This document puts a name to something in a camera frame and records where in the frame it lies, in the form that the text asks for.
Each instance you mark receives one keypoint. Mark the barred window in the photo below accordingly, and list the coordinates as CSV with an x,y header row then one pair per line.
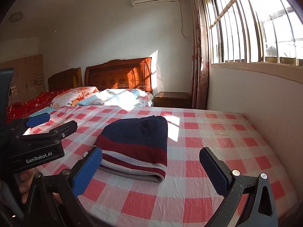
x,y
254,31

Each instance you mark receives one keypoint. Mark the orange wooden headboard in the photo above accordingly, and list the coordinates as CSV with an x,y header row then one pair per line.
x,y
121,74

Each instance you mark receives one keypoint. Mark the red white striped sweater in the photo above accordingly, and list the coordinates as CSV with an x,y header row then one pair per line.
x,y
135,148

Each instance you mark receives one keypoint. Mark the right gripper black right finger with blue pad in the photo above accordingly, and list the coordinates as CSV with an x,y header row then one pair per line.
x,y
259,209

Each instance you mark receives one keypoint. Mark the pink floral pillow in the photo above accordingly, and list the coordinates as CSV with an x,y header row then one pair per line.
x,y
72,96

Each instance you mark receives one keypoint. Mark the person's left hand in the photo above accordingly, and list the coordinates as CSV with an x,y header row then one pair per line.
x,y
26,178

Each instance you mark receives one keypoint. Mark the light blue floral quilt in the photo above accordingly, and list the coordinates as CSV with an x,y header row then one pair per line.
x,y
124,98

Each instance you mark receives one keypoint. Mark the wooden bedside table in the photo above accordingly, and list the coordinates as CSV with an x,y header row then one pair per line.
x,y
172,100

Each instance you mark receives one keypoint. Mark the pink checkered bed sheet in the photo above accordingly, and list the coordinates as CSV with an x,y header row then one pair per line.
x,y
186,197

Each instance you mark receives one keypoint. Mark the wooden wardrobe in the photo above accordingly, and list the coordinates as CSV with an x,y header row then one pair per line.
x,y
28,78

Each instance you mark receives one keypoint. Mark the pink floral curtain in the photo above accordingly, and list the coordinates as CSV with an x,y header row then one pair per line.
x,y
200,56

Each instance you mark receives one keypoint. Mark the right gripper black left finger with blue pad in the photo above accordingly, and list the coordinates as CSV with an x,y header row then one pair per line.
x,y
52,200

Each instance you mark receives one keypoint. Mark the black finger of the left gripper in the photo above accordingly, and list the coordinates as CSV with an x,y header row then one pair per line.
x,y
62,131

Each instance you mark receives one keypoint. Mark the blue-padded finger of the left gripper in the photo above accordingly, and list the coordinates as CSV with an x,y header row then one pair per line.
x,y
23,124

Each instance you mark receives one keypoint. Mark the red floral bed cover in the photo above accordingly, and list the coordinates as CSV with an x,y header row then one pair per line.
x,y
25,108

